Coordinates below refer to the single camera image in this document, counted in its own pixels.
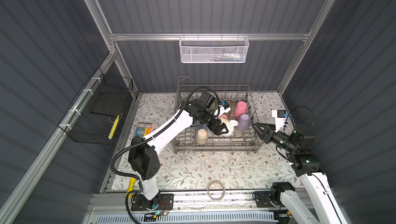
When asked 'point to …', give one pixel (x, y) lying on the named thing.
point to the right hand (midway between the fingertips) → (256, 126)
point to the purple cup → (244, 121)
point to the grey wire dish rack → (247, 142)
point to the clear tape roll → (223, 195)
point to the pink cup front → (240, 109)
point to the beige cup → (202, 137)
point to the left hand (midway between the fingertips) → (222, 124)
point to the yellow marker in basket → (114, 127)
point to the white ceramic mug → (230, 124)
